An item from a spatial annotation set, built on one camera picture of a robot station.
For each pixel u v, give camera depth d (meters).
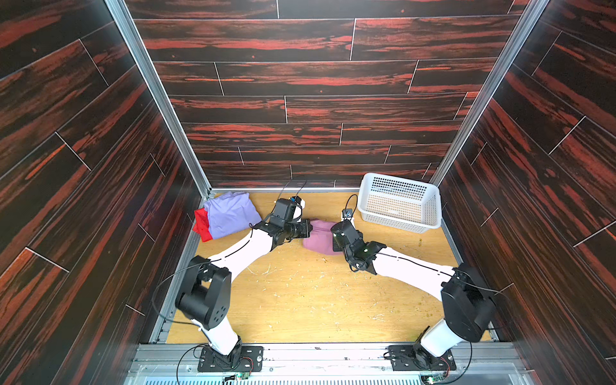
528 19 0.68
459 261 1.01
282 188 1.56
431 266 0.50
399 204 1.15
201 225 1.03
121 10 0.66
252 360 0.71
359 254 0.64
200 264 0.47
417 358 0.65
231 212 1.04
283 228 0.69
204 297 0.45
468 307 0.44
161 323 0.84
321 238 0.89
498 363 0.74
